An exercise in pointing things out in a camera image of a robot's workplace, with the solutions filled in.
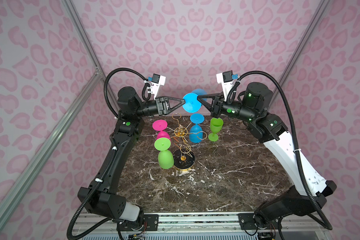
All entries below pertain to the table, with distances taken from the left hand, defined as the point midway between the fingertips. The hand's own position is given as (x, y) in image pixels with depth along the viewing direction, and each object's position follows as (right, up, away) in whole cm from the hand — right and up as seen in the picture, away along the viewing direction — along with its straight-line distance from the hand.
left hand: (184, 101), depth 54 cm
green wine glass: (-9, -24, +19) cm, 32 cm away
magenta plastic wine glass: (-12, -8, +21) cm, 25 cm away
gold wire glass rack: (-2, -30, +41) cm, 50 cm away
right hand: (+5, +1, -2) cm, 6 cm away
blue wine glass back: (+6, -12, +28) cm, 31 cm away
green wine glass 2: (+19, -8, +39) cm, 44 cm away
